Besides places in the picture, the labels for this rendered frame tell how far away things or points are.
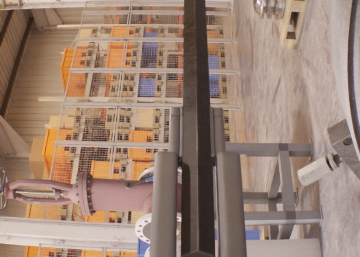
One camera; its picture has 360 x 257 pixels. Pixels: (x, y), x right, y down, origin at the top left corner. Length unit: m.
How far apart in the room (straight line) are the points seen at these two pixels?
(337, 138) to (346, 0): 0.24
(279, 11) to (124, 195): 2.21
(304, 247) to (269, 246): 0.28
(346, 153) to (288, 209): 3.82
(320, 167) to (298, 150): 4.16
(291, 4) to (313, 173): 4.52
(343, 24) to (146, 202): 4.38
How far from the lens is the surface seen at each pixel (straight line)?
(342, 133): 0.63
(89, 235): 8.61
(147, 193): 4.78
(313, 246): 4.50
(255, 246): 4.43
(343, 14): 0.44
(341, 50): 0.46
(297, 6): 5.18
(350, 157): 0.65
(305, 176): 0.67
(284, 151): 4.79
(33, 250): 11.70
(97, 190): 4.81
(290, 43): 5.55
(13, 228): 8.89
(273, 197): 5.35
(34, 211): 12.30
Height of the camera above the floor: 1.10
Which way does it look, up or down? level
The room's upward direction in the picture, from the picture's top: 89 degrees counter-clockwise
